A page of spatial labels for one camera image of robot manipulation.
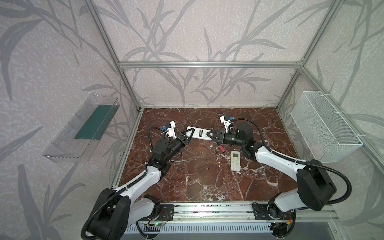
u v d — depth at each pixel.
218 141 0.71
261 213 0.72
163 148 0.59
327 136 0.62
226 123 0.74
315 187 0.43
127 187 0.45
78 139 0.65
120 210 0.40
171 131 0.70
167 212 0.73
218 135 0.71
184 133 0.73
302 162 0.47
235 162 0.90
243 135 0.64
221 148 0.96
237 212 0.75
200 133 0.75
